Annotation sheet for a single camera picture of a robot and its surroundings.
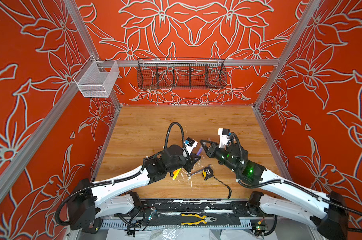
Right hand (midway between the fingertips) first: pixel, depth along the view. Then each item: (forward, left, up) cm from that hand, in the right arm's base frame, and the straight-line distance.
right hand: (197, 142), depth 68 cm
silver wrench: (-6, +3, -25) cm, 26 cm away
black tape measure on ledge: (-30, +49, -23) cm, 62 cm away
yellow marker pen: (-5, +11, -24) cm, 27 cm away
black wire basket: (+50, +5, +5) cm, 51 cm away
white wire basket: (+45, +61, +6) cm, 76 cm away
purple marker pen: (-3, -1, -3) cm, 4 cm away
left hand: (-3, -1, -6) cm, 7 cm away
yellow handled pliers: (-28, -4, -25) cm, 37 cm away
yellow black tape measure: (-6, -7, -22) cm, 24 cm away
